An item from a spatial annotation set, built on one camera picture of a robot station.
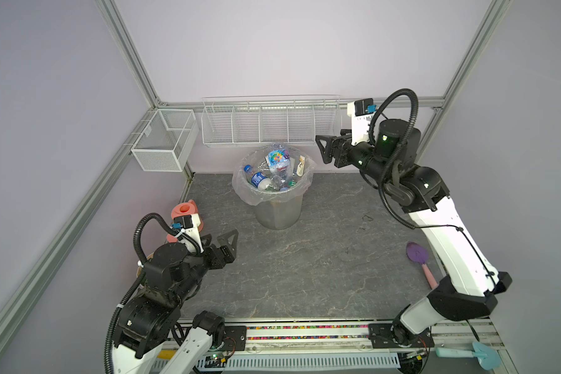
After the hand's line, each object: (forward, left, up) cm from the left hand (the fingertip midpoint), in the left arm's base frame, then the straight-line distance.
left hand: (225, 237), depth 61 cm
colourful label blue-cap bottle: (+29, -15, -1) cm, 33 cm away
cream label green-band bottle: (+29, -23, -5) cm, 38 cm away
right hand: (+17, -28, +19) cm, 38 cm away
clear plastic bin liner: (+21, -20, -6) cm, 29 cm away
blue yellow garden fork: (-23, +15, -14) cm, 31 cm away
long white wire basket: (+59, -10, -3) cm, 60 cm away
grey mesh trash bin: (+20, -15, -21) cm, 33 cm away
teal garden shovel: (-30, -75, -30) cm, 86 cm away
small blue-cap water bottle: (+25, -8, -5) cm, 26 cm away
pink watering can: (+27, +24, -23) cm, 43 cm away
